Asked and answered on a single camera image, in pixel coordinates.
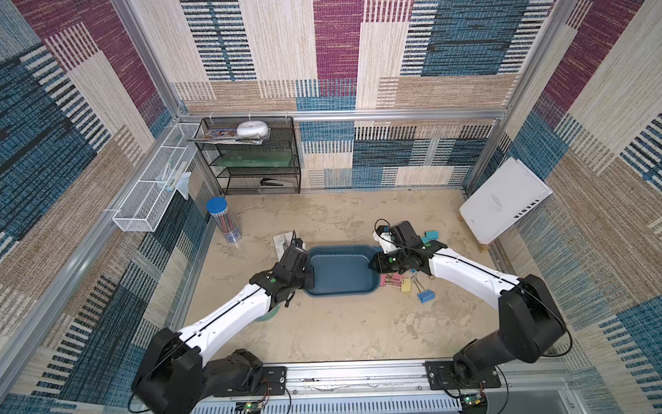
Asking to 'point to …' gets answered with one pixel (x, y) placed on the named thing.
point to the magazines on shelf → (230, 135)
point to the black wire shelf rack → (247, 180)
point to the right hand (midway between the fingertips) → (369, 260)
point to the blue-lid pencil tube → (217, 206)
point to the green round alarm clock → (271, 314)
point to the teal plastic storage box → (340, 270)
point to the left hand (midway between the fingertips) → (310, 268)
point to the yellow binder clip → (406, 285)
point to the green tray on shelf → (255, 158)
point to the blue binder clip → (425, 296)
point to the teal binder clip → (432, 235)
